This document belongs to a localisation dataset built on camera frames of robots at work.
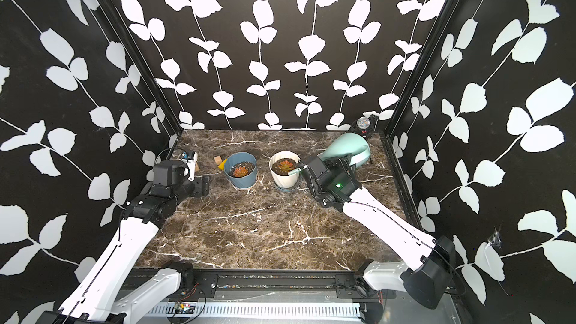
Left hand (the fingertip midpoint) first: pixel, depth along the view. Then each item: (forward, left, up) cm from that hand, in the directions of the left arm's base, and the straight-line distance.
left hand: (198, 172), depth 76 cm
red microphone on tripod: (+20, -64, +1) cm, 67 cm away
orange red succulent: (+9, -11, -13) cm, 20 cm away
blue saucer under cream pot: (+5, -34, -22) cm, 41 cm away
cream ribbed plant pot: (+5, -30, -15) cm, 34 cm away
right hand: (-1, -52, +10) cm, 53 cm away
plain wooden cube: (+22, +3, -21) cm, 30 cm away
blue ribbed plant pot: (+17, -11, -15) cm, 25 cm away
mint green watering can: (+5, -51, +7) cm, 51 cm away
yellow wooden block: (+19, +1, -22) cm, 29 cm away
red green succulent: (+11, -30, -14) cm, 35 cm away
